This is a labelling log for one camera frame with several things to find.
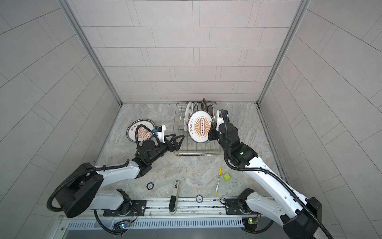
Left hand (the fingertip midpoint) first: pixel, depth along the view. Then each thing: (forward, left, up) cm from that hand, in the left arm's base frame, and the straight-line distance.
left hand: (183, 135), depth 78 cm
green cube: (-17, -23, -15) cm, 32 cm away
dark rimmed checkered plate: (+27, -11, -6) cm, 29 cm away
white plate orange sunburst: (+10, +29, -15) cm, 34 cm away
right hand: (+2, -13, +8) cm, 16 cm away
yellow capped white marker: (-14, -20, -17) cm, 30 cm away
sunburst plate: (+4, -8, +5) cm, 10 cm away
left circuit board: (-38, +26, -14) cm, 48 cm away
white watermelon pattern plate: (+27, -1, -13) cm, 30 cm away
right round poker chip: (-27, -9, -16) cm, 33 cm away
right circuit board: (-37, -32, -17) cm, 52 cm away
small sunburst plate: (+19, -15, -2) cm, 25 cm away
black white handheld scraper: (-28, +3, -12) cm, 31 cm away
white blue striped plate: (+27, -6, -6) cm, 28 cm away
